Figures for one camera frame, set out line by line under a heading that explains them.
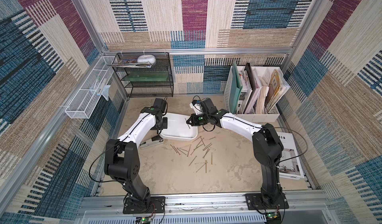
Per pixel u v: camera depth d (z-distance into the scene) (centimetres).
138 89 119
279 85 89
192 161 88
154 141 93
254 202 73
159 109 72
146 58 90
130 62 93
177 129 97
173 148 93
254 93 85
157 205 73
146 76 97
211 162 87
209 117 72
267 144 52
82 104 90
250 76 91
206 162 87
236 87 82
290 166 81
